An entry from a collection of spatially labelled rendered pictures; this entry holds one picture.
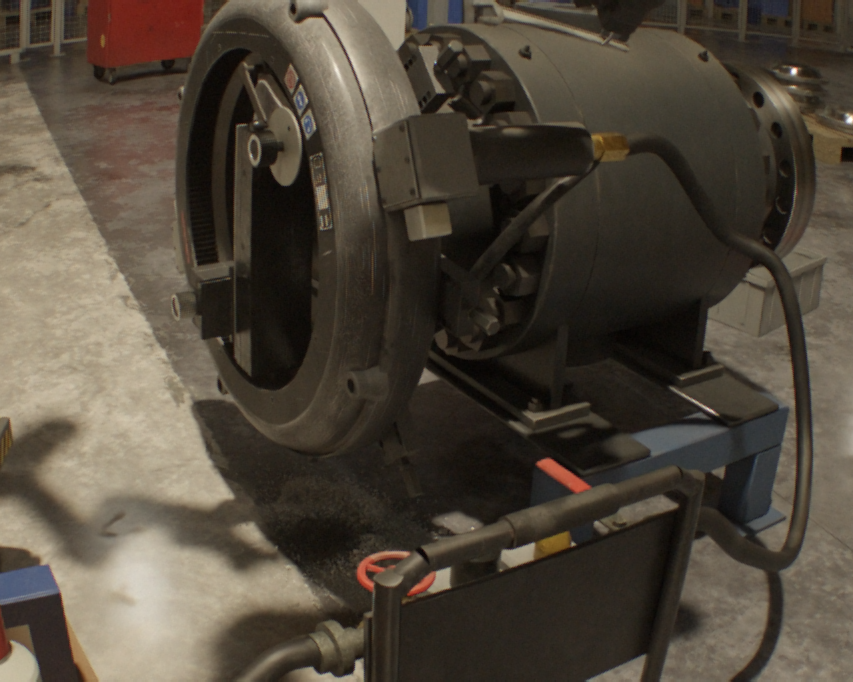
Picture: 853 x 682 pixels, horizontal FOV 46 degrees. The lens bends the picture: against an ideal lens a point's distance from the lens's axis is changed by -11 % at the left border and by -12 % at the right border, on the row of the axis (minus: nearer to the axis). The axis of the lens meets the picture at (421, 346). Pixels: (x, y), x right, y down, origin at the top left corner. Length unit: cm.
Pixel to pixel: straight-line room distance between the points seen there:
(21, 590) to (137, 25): 625
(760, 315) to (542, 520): 211
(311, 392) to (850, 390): 165
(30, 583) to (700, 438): 130
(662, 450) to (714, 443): 13
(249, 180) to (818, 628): 119
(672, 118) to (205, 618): 112
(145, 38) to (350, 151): 566
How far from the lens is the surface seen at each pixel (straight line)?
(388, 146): 135
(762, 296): 304
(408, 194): 132
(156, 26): 704
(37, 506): 214
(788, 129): 217
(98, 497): 215
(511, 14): 137
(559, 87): 172
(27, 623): 88
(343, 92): 143
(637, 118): 179
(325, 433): 160
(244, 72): 163
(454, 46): 140
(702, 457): 192
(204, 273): 175
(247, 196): 164
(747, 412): 199
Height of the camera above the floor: 108
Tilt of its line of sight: 23 degrees down
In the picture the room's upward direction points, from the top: 2 degrees clockwise
